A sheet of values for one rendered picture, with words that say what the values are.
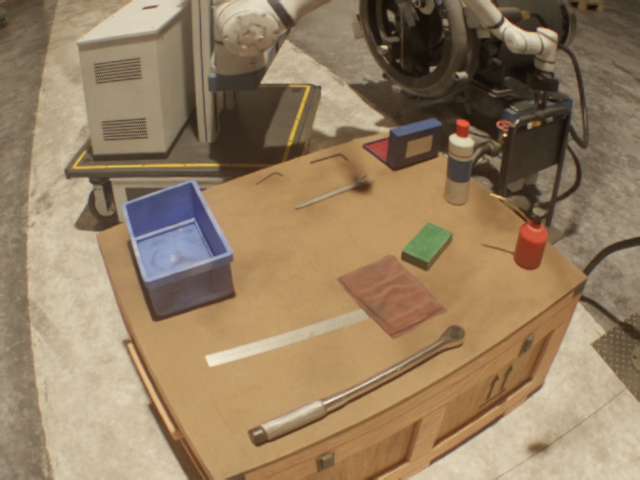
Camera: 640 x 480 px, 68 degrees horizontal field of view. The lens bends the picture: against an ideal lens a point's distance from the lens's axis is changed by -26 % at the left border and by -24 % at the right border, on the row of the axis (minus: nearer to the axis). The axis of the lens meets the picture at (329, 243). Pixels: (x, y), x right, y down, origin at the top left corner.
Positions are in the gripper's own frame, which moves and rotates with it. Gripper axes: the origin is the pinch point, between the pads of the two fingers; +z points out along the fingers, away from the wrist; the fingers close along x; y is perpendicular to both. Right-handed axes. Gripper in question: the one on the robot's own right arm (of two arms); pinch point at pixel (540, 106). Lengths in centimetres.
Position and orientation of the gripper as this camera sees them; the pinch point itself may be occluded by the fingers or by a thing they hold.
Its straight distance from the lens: 221.4
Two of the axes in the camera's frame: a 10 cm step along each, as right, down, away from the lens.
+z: 0.0, 7.7, 6.4
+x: -10.0, 0.3, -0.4
